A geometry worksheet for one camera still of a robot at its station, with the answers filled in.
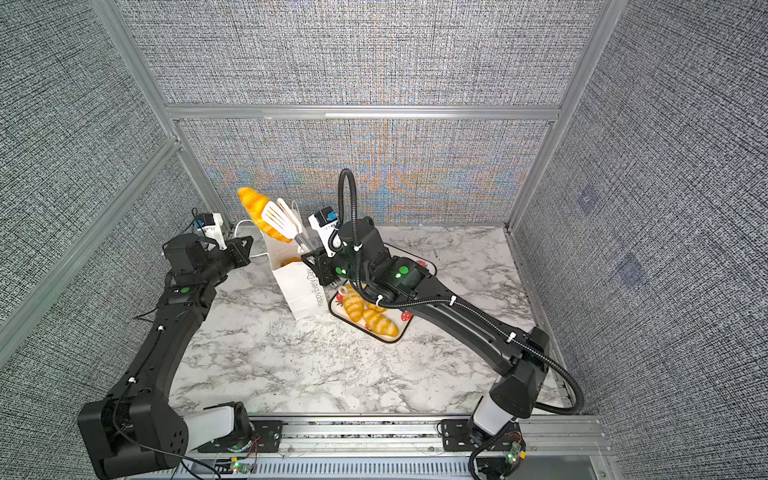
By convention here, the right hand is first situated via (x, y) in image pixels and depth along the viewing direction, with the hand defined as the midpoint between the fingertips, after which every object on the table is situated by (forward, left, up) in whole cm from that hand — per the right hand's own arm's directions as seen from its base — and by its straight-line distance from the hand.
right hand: (307, 252), depth 66 cm
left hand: (+11, +18, -7) cm, 22 cm away
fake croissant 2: (0, -15, -32) cm, 36 cm away
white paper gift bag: (+2, +5, -14) cm, 15 cm away
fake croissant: (+6, -7, -31) cm, 32 cm away
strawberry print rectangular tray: (+3, -21, -36) cm, 42 cm away
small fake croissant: (+5, -13, -32) cm, 35 cm away
